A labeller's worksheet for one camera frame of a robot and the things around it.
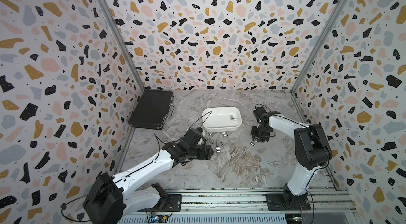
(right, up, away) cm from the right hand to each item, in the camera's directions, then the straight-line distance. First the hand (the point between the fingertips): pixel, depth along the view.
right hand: (253, 138), depth 95 cm
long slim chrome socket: (-22, -2, -1) cm, 22 cm away
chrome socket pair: (-17, +2, +2) cm, 18 cm away
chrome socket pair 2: (-1, -3, -2) cm, 4 cm away
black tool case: (-66, +17, +13) cm, 70 cm away
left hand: (-26, -3, -16) cm, 30 cm away
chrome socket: (-11, +11, +10) cm, 18 cm away
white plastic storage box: (-19, +11, +12) cm, 25 cm away
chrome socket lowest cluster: (-21, -5, -5) cm, 22 cm away
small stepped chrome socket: (-19, -3, -2) cm, 20 cm away
